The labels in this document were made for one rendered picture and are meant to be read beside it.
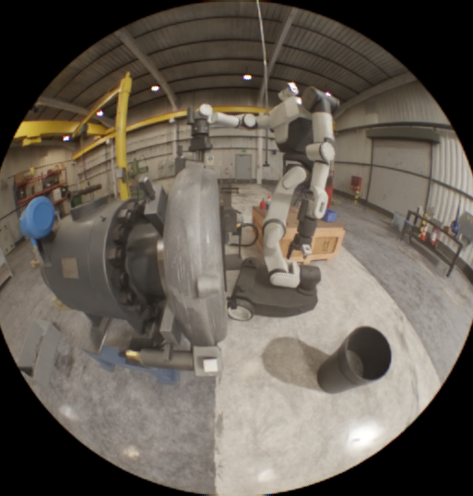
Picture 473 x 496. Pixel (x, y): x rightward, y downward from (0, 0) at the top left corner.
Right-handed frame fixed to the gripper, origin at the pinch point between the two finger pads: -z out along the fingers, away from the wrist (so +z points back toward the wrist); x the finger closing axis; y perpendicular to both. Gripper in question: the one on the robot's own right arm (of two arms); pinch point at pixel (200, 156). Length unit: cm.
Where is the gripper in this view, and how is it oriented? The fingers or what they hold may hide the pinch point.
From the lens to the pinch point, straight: 76.9
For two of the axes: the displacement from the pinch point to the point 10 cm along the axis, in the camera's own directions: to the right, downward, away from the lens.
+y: -2.6, 4.1, -8.8
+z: -0.1, -9.1, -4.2
